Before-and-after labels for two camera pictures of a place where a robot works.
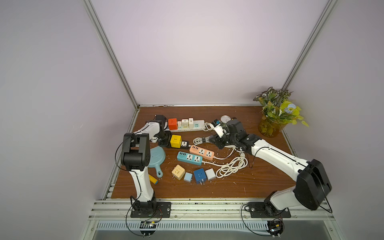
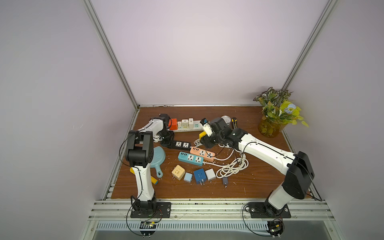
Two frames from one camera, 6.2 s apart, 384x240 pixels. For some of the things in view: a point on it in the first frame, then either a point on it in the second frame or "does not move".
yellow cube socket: [176, 141] to [202, 134]
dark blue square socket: [200, 176] does not move
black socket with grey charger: [185, 145] does not move
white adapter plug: [191, 123] does not move
